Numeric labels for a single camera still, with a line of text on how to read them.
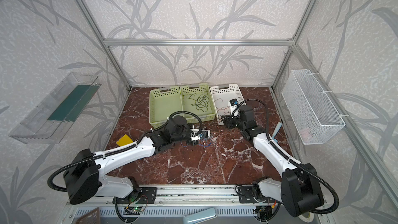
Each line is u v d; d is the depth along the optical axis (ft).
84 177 1.33
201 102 3.62
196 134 2.06
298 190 1.32
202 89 3.79
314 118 1.99
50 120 2.08
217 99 3.68
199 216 2.11
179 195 2.47
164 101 3.60
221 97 3.71
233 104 2.41
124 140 3.01
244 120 2.11
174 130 1.97
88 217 2.24
